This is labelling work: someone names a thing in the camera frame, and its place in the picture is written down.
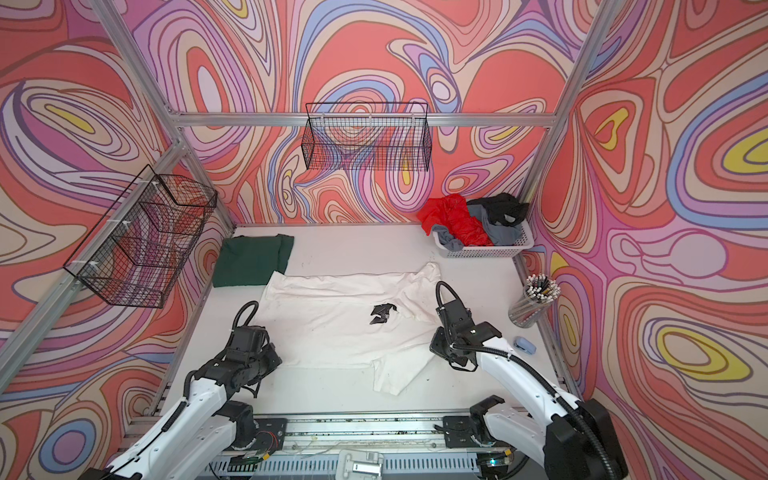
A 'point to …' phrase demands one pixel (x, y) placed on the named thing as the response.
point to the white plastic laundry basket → (488, 251)
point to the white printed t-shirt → (325, 320)
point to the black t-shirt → (500, 205)
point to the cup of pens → (539, 290)
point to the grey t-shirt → (500, 235)
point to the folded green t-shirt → (244, 261)
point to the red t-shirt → (453, 211)
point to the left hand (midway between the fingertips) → (283, 354)
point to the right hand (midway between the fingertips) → (441, 353)
